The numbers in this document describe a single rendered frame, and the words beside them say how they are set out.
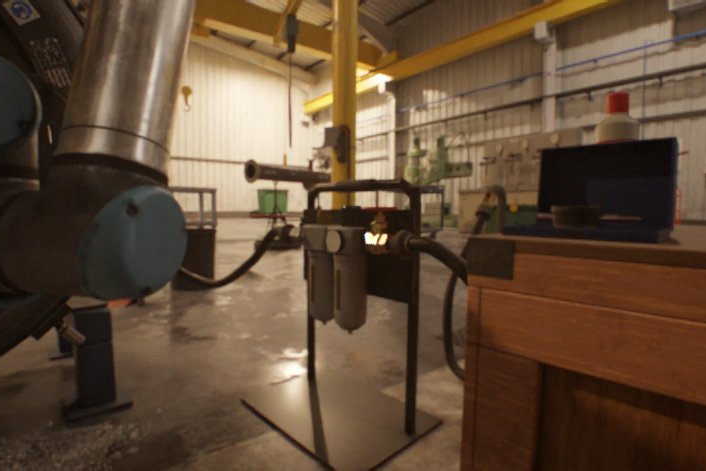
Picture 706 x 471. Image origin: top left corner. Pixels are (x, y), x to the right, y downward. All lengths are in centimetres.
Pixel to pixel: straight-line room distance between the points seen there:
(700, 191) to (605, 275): 1009
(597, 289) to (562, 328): 5
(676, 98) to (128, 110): 1077
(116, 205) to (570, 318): 41
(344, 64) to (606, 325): 404
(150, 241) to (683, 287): 44
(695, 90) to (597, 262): 1047
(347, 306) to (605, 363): 55
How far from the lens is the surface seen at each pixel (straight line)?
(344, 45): 438
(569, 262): 43
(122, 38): 38
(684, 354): 43
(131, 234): 31
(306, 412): 101
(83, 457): 100
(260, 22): 1352
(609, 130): 75
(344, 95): 420
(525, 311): 45
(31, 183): 45
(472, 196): 686
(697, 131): 1067
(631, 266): 42
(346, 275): 83
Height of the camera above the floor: 50
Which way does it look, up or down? 4 degrees down
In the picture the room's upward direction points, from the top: straight up
